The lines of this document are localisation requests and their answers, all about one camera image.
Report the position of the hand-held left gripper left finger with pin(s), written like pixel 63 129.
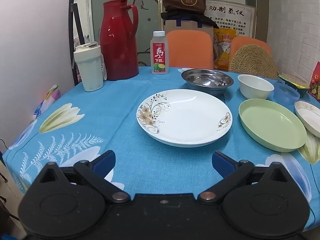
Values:
pixel 105 161

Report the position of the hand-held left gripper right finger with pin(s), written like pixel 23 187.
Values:
pixel 221 161

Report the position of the large white floral plate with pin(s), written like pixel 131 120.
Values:
pixel 185 120

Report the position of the white bowl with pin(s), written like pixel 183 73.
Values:
pixel 255 90

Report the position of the blue floral tablecloth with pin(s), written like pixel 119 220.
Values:
pixel 100 110

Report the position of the light green plate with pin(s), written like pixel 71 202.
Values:
pixel 270 122

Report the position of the stainless steel bowl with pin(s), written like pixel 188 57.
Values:
pixel 207 80

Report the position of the blue plastic bowl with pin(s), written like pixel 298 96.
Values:
pixel 285 95

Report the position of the white tumbler cup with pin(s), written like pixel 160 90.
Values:
pixel 88 70

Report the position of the small white floral plate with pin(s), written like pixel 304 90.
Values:
pixel 310 117

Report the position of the white spoon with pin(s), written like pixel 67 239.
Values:
pixel 183 69

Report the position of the round woven straw mat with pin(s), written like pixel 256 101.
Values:
pixel 252 60

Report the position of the yellow snack bag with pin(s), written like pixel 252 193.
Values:
pixel 223 55

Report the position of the green instant noodle cup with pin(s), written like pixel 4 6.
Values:
pixel 297 86

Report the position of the red thermos jug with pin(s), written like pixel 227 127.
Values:
pixel 117 50

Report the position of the orange chair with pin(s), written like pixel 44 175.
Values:
pixel 240 43
pixel 190 50

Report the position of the red label juice bottle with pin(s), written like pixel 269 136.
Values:
pixel 159 55

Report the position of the red printed box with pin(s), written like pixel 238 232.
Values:
pixel 315 85

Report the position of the black framed whiteboard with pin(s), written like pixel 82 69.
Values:
pixel 70 17

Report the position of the frosted glass door with cat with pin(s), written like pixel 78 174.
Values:
pixel 145 17

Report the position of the black cloth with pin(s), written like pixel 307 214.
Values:
pixel 190 15

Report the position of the white text wall poster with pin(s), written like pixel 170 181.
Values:
pixel 240 20

